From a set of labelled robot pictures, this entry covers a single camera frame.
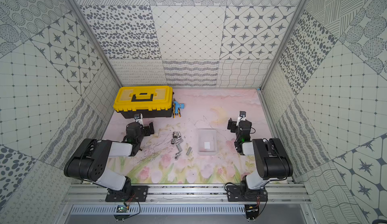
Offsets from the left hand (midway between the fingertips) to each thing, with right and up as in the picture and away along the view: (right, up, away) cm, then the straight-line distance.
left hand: (144, 122), depth 94 cm
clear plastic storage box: (+41, -9, +1) cm, 42 cm away
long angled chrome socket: (+23, -15, -4) cm, 27 cm away
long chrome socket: (+29, -17, -6) cm, 34 cm away
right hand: (+61, +1, 0) cm, 61 cm away
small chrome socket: (+22, -18, -8) cm, 30 cm away
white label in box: (+40, -14, -4) cm, 43 cm away
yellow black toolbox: (+7, +13, -4) cm, 15 cm away
